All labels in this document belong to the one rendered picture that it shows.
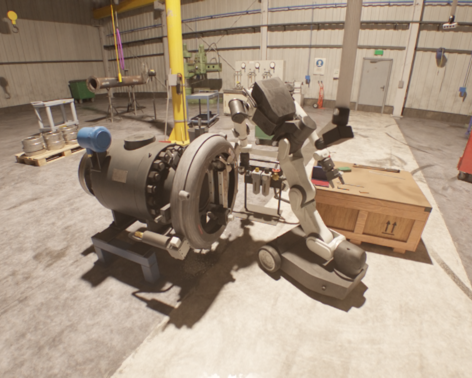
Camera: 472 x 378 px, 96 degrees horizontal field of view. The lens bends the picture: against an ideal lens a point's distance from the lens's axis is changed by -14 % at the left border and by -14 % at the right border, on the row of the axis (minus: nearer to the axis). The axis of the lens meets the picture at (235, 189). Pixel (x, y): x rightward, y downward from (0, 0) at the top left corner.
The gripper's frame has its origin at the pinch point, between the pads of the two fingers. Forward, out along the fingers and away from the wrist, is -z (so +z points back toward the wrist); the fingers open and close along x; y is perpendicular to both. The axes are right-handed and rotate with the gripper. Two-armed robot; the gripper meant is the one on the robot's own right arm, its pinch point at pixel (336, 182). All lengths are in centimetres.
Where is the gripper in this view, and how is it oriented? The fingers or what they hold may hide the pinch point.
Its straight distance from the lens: 185.6
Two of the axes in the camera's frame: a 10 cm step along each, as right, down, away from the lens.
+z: -4.4, -9.0, 0.9
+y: -8.4, 3.7, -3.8
